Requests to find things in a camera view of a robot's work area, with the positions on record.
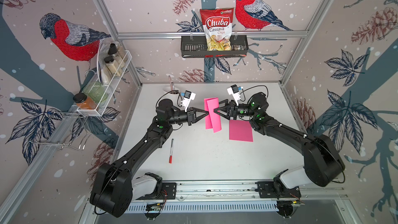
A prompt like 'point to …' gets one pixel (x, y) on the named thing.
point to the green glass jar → (96, 92)
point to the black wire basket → (194, 46)
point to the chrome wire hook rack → (84, 140)
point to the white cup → (168, 89)
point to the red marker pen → (170, 157)
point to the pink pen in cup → (171, 84)
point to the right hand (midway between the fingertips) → (214, 109)
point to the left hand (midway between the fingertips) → (209, 112)
